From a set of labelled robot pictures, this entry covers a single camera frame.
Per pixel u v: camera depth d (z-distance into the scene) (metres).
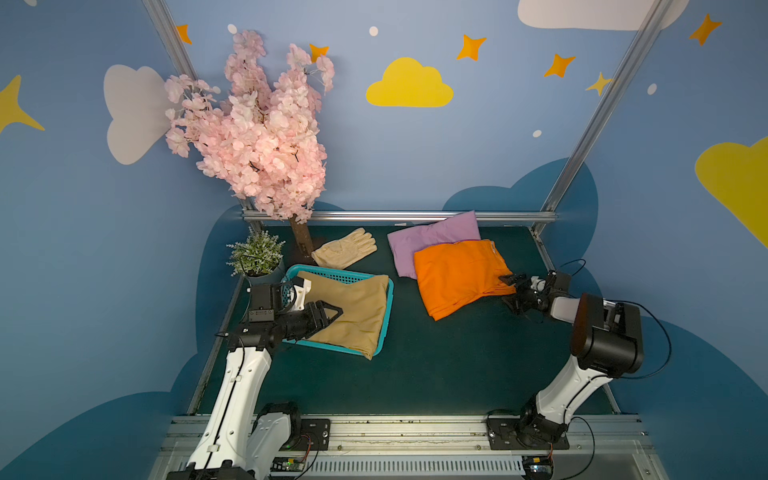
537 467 0.73
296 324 0.64
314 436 0.74
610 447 0.74
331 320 0.71
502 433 0.75
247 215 1.14
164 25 0.70
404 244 1.12
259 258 0.91
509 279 0.93
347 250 1.15
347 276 0.96
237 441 0.41
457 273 1.01
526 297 0.90
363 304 0.91
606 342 0.51
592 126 0.91
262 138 0.62
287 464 0.72
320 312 0.68
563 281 0.80
